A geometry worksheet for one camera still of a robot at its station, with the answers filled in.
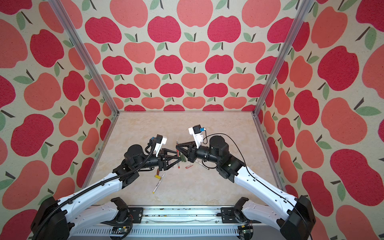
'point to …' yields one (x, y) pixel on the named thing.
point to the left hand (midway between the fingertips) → (181, 160)
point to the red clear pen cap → (189, 166)
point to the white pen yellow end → (157, 184)
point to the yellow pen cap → (158, 176)
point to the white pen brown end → (203, 165)
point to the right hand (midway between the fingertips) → (180, 145)
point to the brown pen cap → (158, 172)
